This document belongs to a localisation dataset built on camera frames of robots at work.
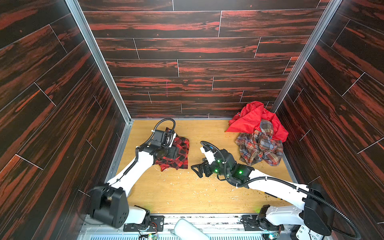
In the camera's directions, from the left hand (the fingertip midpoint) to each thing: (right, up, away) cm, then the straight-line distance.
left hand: (173, 149), depth 87 cm
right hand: (+15, -5, -9) cm, 18 cm away
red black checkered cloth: (+4, -8, +7) cm, 11 cm away
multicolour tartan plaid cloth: (+53, +2, +2) cm, 53 cm away
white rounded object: (+8, -37, -17) cm, 42 cm away
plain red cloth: (+51, +19, +15) cm, 56 cm away
